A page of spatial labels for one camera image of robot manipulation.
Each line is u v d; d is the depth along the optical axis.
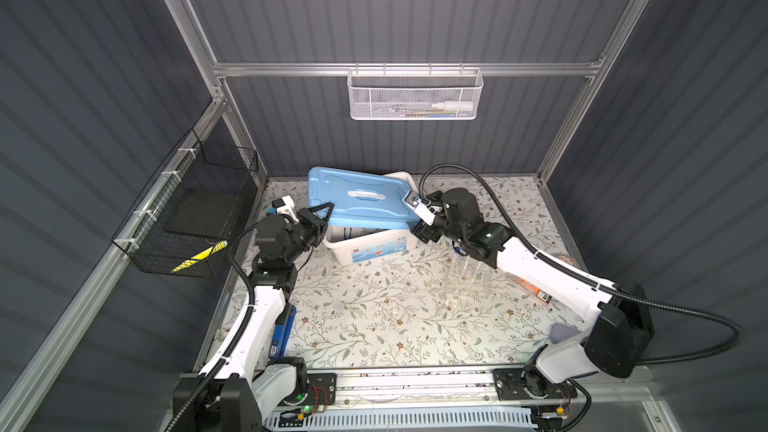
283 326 0.81
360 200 0.83
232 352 0.43
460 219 0.60
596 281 0.45
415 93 1.24
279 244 0.59
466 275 0.93
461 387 0.75
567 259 0.96
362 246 0.87
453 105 0.91
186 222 0.71
